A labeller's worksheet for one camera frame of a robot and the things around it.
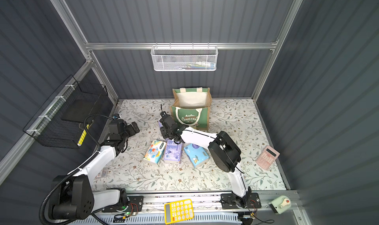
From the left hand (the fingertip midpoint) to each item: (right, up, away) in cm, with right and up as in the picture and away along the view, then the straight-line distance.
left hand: (130, 126), depth 87 cm
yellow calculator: (+30, -40, -16) cm, 53 cm away
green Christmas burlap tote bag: (+36, +12, +18) cm, 42 cm away
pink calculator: (+82, -19, 0) cm, 84 cm away
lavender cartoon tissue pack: (+21, +2, -15) cm, 26 cm away
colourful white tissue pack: (+15, -16, -2) cm, 22 cm away
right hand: (+21, -1, +4) cm, 21 cm away
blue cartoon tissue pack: (+40, -17, -2) cm, 43 cm away
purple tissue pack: (+26, -15, -1) cm, 30 cm away
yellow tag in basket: (-14, -4, -20) cm, 24 cm away
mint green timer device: (+78, -34, -19) cm, 87 cm away
